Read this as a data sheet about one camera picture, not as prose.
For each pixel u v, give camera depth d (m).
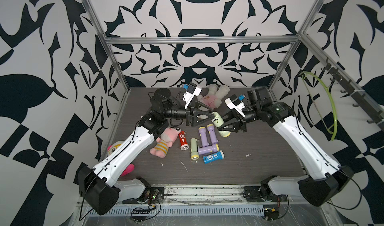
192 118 0.52
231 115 0.58
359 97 0.57
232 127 0.58
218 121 0.54
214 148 0.87
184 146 0.87
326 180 0.38
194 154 0.85
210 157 0.83
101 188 0.37
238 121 0.54
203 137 0.91
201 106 0.58
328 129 0.71
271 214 0.71
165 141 0.86
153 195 0.73
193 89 0.52
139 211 0.73
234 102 0.51
